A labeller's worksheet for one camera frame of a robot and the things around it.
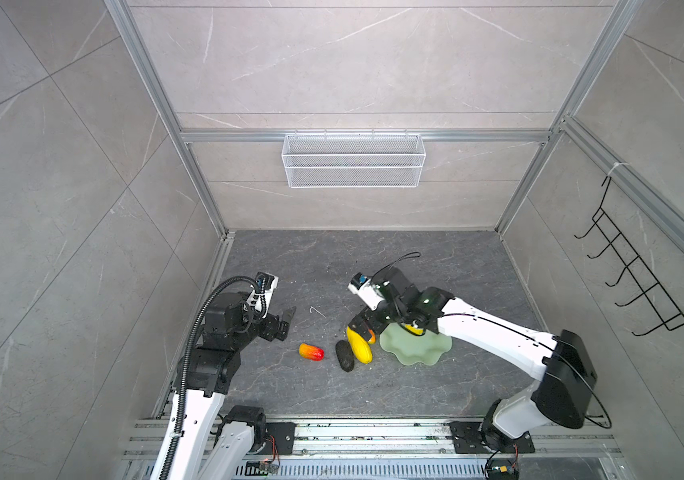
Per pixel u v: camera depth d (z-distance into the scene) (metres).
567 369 0.41
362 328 0.69
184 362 0.44
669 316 0.58
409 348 0.88
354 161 1.01
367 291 0.69
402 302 0.59
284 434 0.73
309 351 0.86
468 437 0.73
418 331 0.66
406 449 0.73
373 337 0.70
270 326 0.62
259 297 0.57
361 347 0.84
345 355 0.85
